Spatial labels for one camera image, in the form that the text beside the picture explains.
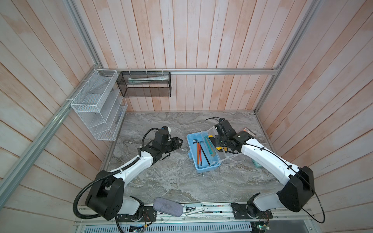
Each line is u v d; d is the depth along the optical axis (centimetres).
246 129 107
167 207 73
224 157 82
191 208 73
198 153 95
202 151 97
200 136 96
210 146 90
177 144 76
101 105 71
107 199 41
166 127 79
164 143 68
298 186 41
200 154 96
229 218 73
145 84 104
